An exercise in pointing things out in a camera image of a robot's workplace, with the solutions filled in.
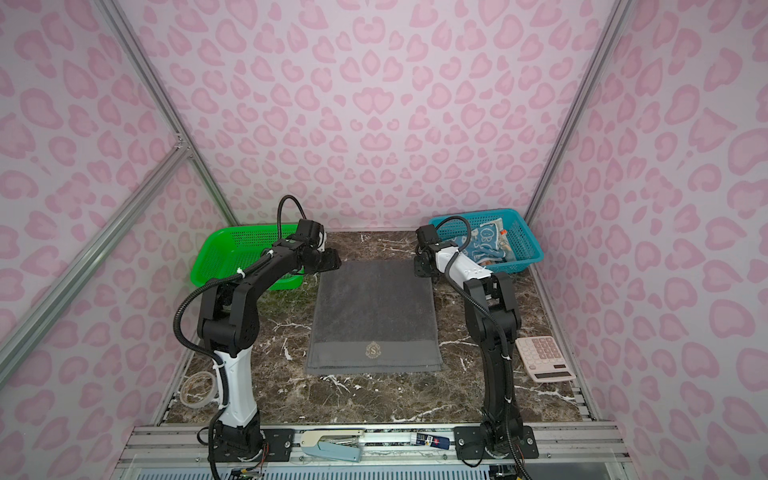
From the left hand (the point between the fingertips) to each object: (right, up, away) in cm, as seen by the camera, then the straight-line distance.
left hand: (336, 258), depth 100 cm
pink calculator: (+62, -29, -15) cm, 70 cm away
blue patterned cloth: (+52, +5, +9) cm, 53 cm away
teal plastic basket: (+64, +4, +3) cm, 64 cm away
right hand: (+31, -3, +3) cm, 31 cm away
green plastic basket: (-45, +3, +11) cm, 46 cm away
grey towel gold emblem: (+13, -19, -4) cm, 23 cm away
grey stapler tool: (+7, -44, -28) cm, 53 cm away
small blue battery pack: (+28, -44, -28) cm, 59 cm away
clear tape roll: (-34, -36, -17) cm, 53 cm away
